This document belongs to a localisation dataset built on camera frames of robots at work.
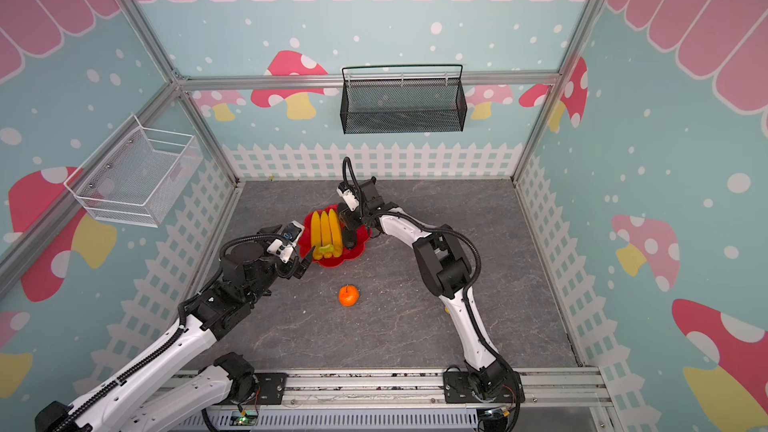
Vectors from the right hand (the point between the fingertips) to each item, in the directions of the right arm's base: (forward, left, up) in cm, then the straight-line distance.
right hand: (345, 211), depth 101 cm
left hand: (-21, +9, +14) cm, 27 cm away
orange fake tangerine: (-28, -3, -5) cm, 28 cm away
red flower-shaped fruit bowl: (-7, -6, -5) cm, 10 cm away
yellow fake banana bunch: (-6, +7, -6) cm, 10 cm away
